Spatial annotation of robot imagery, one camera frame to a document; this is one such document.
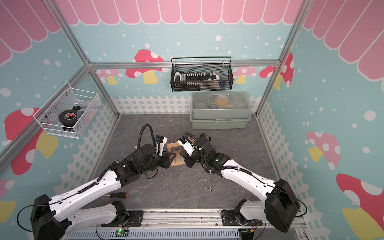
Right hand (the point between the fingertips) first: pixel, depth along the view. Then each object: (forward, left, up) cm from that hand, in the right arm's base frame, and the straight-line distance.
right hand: (181, 153), depth 77 cm
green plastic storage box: (+36, -25, -4) cm, 44 cm away
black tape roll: (+11, +53, +17) cm, 57 cm away
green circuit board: (-32, +29, -21) cm, 48 cm away
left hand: (-2, +3, 0) cm, 4 cm away
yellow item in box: (+42, -26, 0) cm, 49 cm away
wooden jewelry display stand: (+5, +3, -2) cm, 7 cm away
